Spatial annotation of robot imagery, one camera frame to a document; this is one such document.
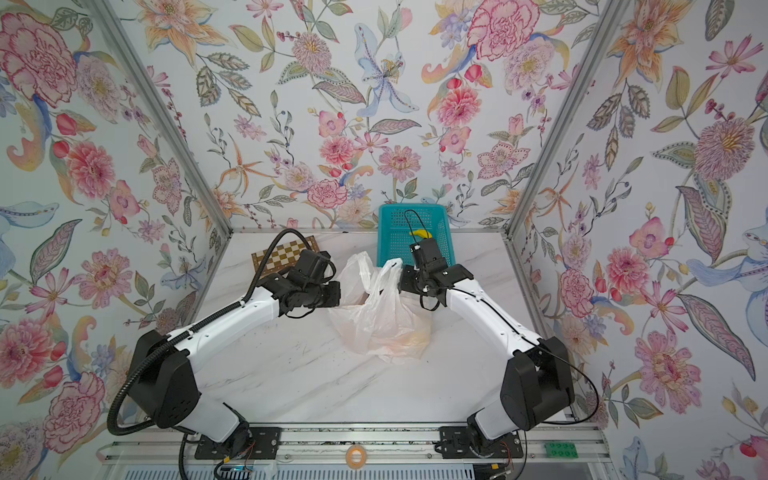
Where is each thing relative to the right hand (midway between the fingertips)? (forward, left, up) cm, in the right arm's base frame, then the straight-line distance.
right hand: (404, 278), depth 86 cm
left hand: (-6, +16, -2) cm, 17 cm away
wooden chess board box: (+18, +45, -13) cm, 50 cm away
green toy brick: (-38, -38, -16) cm, 57 cm away
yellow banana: (+33, -8, -15) cm, 37 cm away
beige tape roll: (-42, +12, -18) cm, 48 cm away
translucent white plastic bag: (-14, +8, +1) cm, 16 cm away
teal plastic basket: (+39, +2, -14) cm, 41 cm away
